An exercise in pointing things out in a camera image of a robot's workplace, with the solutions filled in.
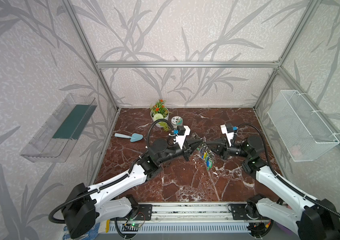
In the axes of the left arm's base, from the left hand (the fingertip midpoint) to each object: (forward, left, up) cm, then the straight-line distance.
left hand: (203, 139), depth 63 cm
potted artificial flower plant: (+33, +24, -19) cm, 45 cm away
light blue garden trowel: (+23, +42, -35) cm, 59 cm away
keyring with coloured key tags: (-4, -1, -4) cm, 5 cm away
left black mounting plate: (-23, +27, -32) cm, 48 cm away
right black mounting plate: (-23, -20, -31) cm, 43 cm away
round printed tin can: (+30, +12, -26) cm, 41 cm away
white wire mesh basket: (+1, -43, +2) cm, 43 cm away
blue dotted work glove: (-32, +51, -32) cm, 68 cm away
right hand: (+1, -2, -4) cm, 4 cm away
